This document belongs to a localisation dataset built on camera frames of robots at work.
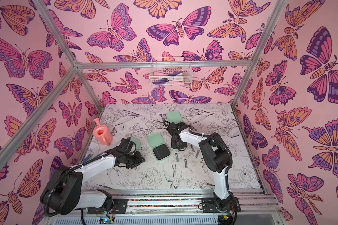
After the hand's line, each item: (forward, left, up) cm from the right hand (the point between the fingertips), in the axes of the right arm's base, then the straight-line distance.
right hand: (178, 145), depth 97 cm
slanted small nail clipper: (-9, +1, -1) cm, 9 cm away
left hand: (-12, +21, +2) cm, 24 cm away
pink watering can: (+1, +48, +12) cm, 50 cm away
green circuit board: (-44, +37, -2) cm, 57 cm away
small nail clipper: (-6, -13, -1) cm, 14 cm away
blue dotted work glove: (-11, +59, 0) cm, 61 cm away
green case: (-5, +11, 0) cm, 12 cm away
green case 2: (+26, +3, 0) cm, 26 cm away
